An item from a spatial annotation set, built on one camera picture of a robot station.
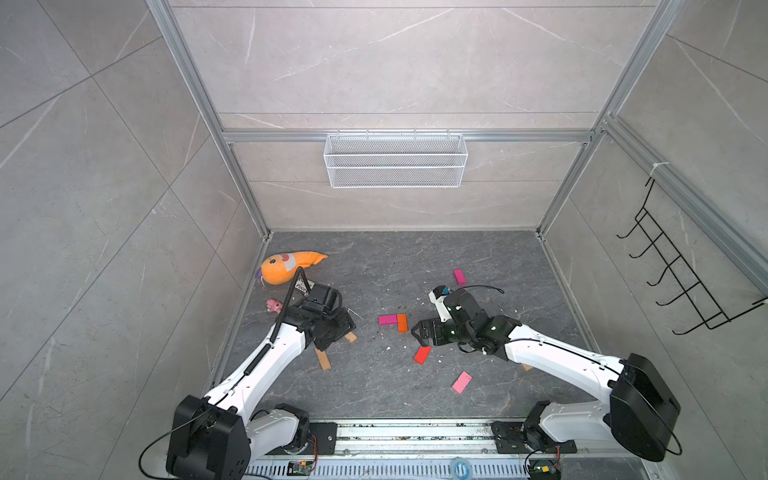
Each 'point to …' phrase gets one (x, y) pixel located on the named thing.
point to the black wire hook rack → (706, 306)
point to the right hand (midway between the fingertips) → (427, 328)
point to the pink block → (461, 382)
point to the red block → (422, 354)
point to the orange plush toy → (280, 269)
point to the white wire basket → (390, 161)
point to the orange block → (402, 323)
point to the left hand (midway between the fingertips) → (350, 323)
